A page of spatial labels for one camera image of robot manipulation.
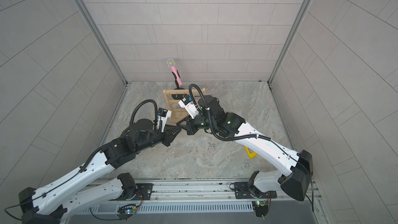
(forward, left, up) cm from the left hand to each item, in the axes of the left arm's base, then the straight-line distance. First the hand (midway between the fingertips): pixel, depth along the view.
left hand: (183, 129), depth 68 cm
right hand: (-1, +1, +5) cm, 5 cm away
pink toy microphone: (+41, +11, +4) cm, 43 cm away
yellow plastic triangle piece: (-4, -35, -21) cm, 41 cm away
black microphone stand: (+41, +11, -27) cm, 50 cm away
